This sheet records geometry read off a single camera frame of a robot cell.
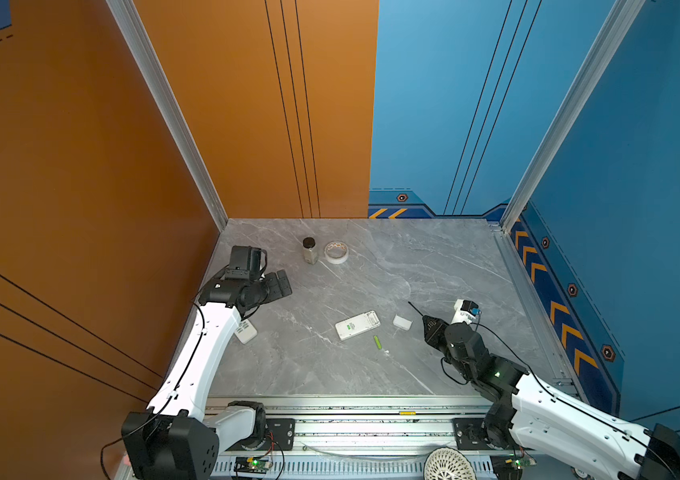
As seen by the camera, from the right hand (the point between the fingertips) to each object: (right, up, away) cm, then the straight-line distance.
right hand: (419, 321), depth 81 cm
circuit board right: (+21, -30, -11) cm, 39 cm away
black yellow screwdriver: (+1, +1, -2) cm, 2 cm away
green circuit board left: (-42, -32, -10) cm, 54 cm away
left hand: (-39, +10, -1) cm, 41 cm away
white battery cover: (-3, -3, +12) cm, 13 cm away
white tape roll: (-24, +19, +31) cm, 44 cm away
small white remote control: (-51, -5, +9) cm, 52 cm away
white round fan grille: (+4, -30, -12) cm, 32 cm away
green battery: (-11, -8, +8) cm, 16 cm away
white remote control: (-17, -4, +11) cm, 20 cm away
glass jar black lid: (-33, +19, +22) cm, 44 cm away
